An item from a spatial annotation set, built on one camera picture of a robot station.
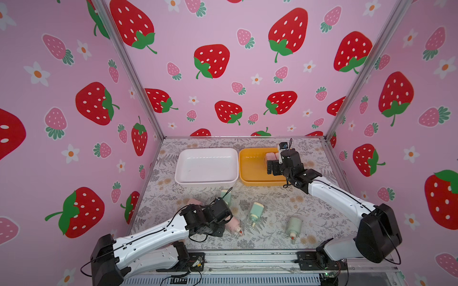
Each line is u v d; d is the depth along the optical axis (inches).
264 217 34.1
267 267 28.8
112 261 15.7
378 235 17.3
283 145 29.0
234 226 30.1
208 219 21.1
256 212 32.2
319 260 26.0
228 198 33.6
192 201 34.7
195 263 28.2
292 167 25.0
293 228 29.9
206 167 41.2
